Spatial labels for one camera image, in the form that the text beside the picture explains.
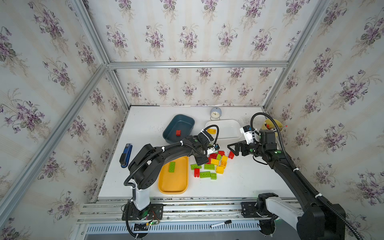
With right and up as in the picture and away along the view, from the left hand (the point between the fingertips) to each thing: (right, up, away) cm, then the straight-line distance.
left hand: (202, 154), depth 88 cm
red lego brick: (-16, +12, +15) cm, 25 cm away
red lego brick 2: (-3, -10, -3) cm, 11 cm away
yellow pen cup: (+44, +18, +8) cm, 48 cm away
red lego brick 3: (+18, -1, +2) cm, 18 cm away
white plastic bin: (+21, +14, +22) cm, 33 cm away
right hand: (+16, +7, -9) cm, 20 cm away
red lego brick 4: (+7, -2, +4) cm, 8 cm away
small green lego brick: (+6, -11, -4) cm, 14 cm away
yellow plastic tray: (-15, -15, -4) cm, 22 cm away
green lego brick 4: (-5, -7, 0) cm, 8 cm away
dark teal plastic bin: (-17, +19, +21) cm, 34 cm away
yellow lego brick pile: (+10, -9, -2) cm, 13 cm away
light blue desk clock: (+11, +26, +19) cm, 34 cm away
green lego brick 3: (+1, -11, -3) cm, 12 cm away
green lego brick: (-18, -8, 0) cm, 20 cm away
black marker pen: (+11, -28, -18) cm, 35 cm away
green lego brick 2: (+4, -7, 0) cm, 8 cm away
